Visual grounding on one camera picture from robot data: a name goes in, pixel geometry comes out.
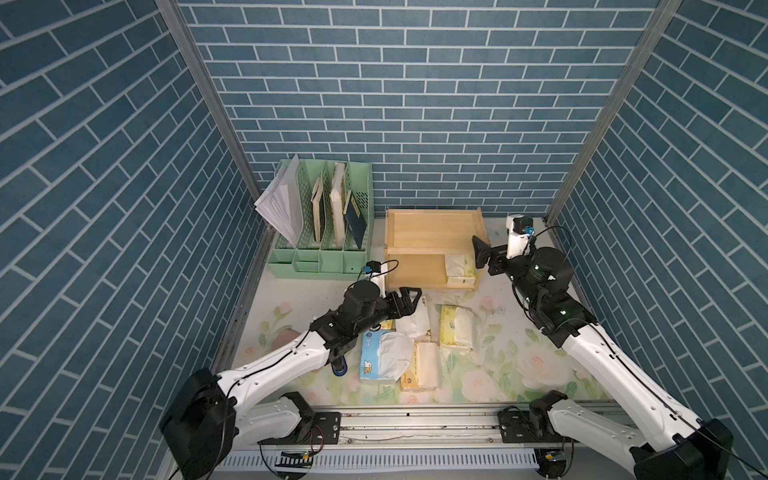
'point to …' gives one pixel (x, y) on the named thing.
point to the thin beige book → (316, 197)
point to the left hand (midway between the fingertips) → (419, 297)
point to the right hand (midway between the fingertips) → (494, 235)
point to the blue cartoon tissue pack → (385, 355)
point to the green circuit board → (295, 459)
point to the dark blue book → (354, 220)
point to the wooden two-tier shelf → (433, 248)
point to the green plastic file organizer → (315, 257)
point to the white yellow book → (337, 201)
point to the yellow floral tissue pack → (387, 324)
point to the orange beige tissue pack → (425, 372)
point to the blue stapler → (339, 366)
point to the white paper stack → (280, 204)
